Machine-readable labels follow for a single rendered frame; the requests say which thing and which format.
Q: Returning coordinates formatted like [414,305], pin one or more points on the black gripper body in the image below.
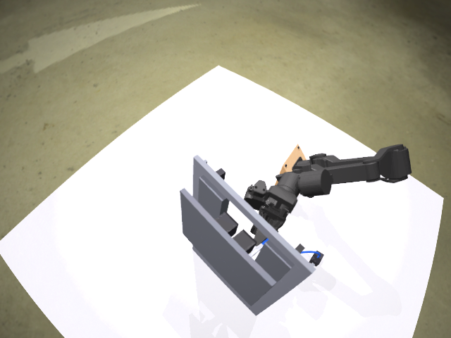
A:
[285,199]

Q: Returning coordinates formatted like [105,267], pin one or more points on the blue network cable plug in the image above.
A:
[256,249]

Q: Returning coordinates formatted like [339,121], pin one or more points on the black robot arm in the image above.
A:
[314,177]

